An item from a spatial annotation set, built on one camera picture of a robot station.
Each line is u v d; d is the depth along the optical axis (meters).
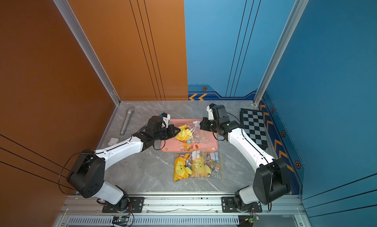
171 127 0.76
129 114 1.10
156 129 0.69
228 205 0.72
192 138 0.87
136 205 0.73
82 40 0.84
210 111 0.76
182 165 0.83
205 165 0.82
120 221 0.72
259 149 0.48
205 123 0.72
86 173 0.44
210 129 0.73
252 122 1.03
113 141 0.97
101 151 0.49
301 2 0.71
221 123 0.63
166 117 0.79
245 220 0.70
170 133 0.76
